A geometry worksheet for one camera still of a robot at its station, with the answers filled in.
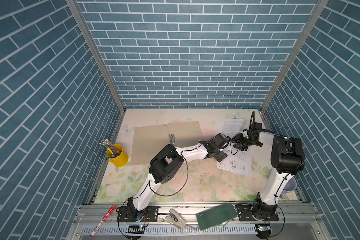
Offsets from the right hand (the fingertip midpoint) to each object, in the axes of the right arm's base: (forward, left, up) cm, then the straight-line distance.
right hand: (231, 141), depth 99 cm
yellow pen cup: (-23, +66, +7) cm, 70 cm away
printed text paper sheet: (+13, -2, -1) cm, 13 cm away
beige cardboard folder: (-2, +57, -2) cm, 57 cm away
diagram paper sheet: (-16, -6, -3) cm, 17 cm away
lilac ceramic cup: (-27, -29, -1) cm, 40 cm away
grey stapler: (-47, +31, 0) cm, 56 cm away
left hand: (-7, +8, 0) cm, 11 cm away
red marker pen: (-51, +67, 0) cm, 84 cm away
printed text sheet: (-17, +2, +13) cm, 22 cm away
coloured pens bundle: (-18, +71, +10) cm, 74 cm away
